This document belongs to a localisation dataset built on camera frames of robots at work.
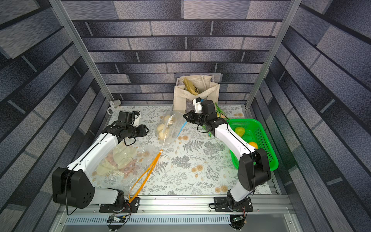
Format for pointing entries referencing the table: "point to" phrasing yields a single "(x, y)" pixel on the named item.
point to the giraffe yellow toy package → (122, 162)
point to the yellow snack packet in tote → (190, 86)
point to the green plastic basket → (253, 132)
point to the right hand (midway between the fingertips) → (182, 115)
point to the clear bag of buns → (169, 126)
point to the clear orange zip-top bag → (147, 154)
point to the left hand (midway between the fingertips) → (147, 128)
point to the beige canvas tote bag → (204, 85)
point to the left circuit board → (113, 218)
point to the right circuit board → (237, 222)
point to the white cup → (114, 104)
